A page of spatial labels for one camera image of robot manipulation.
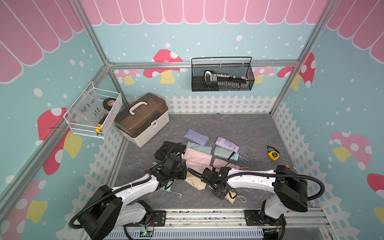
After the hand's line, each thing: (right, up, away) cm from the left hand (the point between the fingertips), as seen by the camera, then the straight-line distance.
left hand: (187, 173), depth 86 cm
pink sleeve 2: (+7, +4, +7) cm, 11 cm away
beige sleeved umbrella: (+21, -5, -18) cm, 28 cm away
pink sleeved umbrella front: (+19, +6, +4) cm, 20 cm away
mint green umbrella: (-8, -3, -13) cm, 16 cm away
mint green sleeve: (+7, +14, +14) cm, 20 cm away
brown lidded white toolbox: (-27, +32, +5) cm, 42 cm away
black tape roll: (-42, +40, -6) cm, 58 cm away
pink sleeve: (+4, +9, +10) cm, 14 cm away
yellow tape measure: (+55, +9, +8) cm, 56 cm away
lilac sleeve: (+6, +20, +17) cm, 27 cm away
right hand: (+19, -9, -4) cm, 22 cm away
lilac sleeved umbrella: (+26, +15, +14) cm, 33 cm away
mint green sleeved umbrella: (+25, +10, +8) cm, 28 cm away
